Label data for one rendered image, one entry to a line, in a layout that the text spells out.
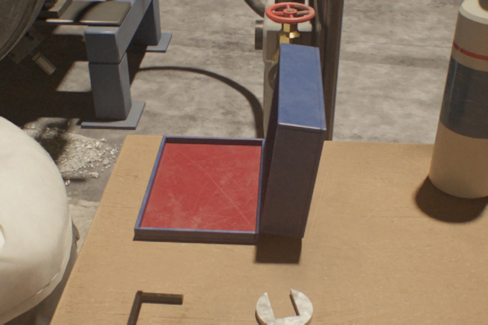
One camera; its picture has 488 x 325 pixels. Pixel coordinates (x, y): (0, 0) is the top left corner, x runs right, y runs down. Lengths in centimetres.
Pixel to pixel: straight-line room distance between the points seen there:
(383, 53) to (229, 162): 150
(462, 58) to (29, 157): 61
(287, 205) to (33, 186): 45
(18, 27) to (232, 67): 84
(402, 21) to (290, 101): 188
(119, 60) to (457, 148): 114
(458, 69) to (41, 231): 53
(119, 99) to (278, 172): 119
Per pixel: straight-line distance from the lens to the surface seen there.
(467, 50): 60
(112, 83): 169
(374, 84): 195
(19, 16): 132
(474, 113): 62
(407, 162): 71
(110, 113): 173
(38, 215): 88
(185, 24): 234
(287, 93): 56
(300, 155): 53
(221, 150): 70
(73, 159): 161
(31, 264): 85
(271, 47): 106
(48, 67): 147
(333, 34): 95
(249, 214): 61
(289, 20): 96
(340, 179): 67
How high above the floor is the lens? 85
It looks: 33 degrees down
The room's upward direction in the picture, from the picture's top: straight up
